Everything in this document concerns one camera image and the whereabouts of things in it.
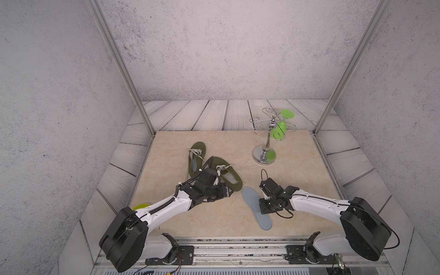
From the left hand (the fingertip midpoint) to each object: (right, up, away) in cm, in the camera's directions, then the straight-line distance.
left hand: (232, 193), depth 81 cm
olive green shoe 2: (-3, +8, +13) cm, 16 cm away
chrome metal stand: (+21, +17, +24) cm, 36 cm away
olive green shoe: (-20, +17, +20) cm, 33 cm away
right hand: (+15, -9, +4) cm, 18 cm away
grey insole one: (+11, -6, +11) cm, 16 cm away
